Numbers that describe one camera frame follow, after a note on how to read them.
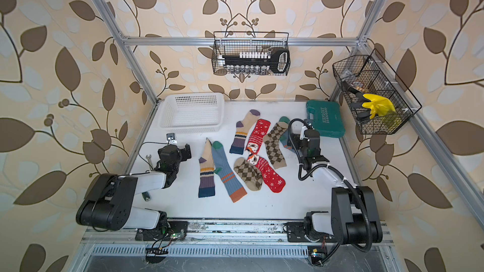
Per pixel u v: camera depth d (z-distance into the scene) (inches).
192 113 45.6
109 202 17.4
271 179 34.8
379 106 27.3
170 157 27.9
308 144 26.8
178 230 29.1
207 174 35.2
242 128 42.6
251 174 34.8
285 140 40.4
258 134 41.3
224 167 35.9
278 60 33.1
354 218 16.4
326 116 41.6
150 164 37.2
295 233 29.0
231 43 35.9
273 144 39.1
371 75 31.2
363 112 26.0
